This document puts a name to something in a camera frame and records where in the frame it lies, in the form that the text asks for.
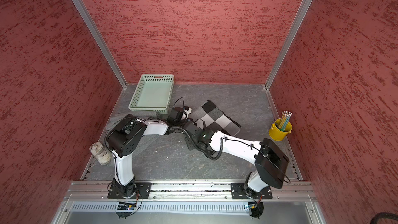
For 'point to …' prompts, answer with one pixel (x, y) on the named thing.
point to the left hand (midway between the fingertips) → (196, 127)
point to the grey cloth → (154, 116)
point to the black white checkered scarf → (214, 118)
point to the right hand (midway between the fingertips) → (193, 142)
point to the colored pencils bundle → (285, 117)
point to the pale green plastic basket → (153, 93)
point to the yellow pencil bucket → (275, 134)
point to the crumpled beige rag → (100, 152)
